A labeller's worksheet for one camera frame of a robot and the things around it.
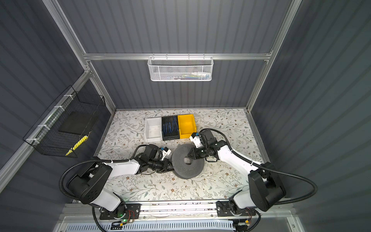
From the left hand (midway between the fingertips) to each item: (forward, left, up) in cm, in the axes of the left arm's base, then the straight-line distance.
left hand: (176, 168), depth 84 cm
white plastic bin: (+34, +18, -4) cm, 38 cm away
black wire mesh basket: (+17, +53, +27) cm, 62 cm away
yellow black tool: (+9, +46, +21) cm, 51 cm away
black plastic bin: (+25, +1, 0) cm, 25 cm away
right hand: (+5, -9, +6) cm, 11 cm away
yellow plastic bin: (+34, -8, -3) cm, 35 cm away
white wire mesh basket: (+82, -5, +18) cm, 84 cm away
